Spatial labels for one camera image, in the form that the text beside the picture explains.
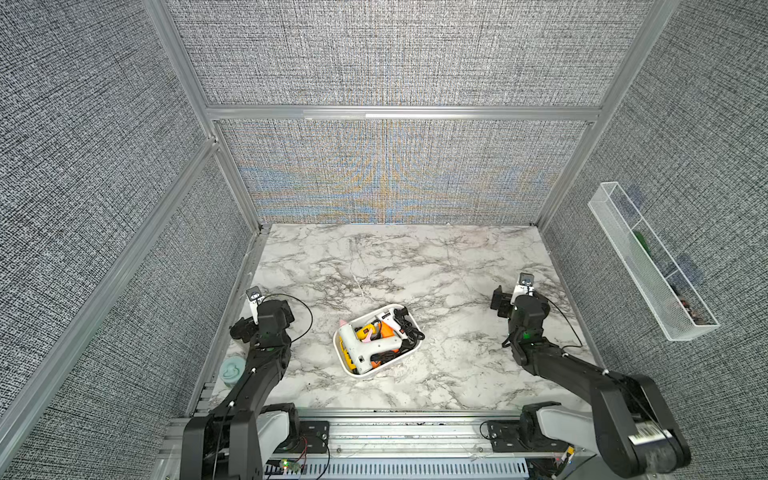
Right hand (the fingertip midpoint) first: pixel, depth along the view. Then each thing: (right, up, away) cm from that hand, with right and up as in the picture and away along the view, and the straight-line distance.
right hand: (519, 282), depth 87 cm
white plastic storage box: (-39, -20, -5) cm, 44 cm away
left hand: (-73, -7, -1) cm, 74 cm away
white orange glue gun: (-36, -12, +1) cm, 38 cm away
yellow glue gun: (-46, -14, -3) cm, 48 cm away
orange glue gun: (-39, -14, -1) cm, 42 cm away
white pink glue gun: (-46, -18, -7) cm, 50 cm away
